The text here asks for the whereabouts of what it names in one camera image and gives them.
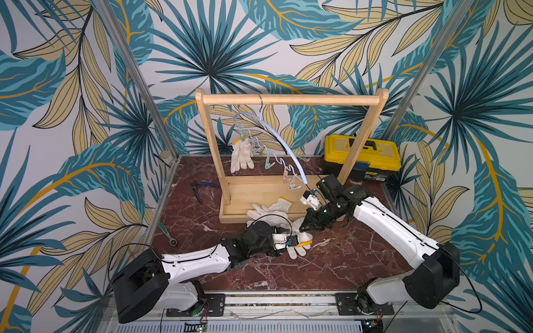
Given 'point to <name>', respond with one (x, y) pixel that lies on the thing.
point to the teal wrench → (173, 242)
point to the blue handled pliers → (195, 184)
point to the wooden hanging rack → (238, 195)
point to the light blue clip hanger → (267, 118)
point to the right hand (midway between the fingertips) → (301, 229)
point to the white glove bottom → (305, 239)
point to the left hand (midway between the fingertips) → (286, 235)
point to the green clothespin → (267, 164)
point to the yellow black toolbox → (379, 157)
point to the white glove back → (282, 205)
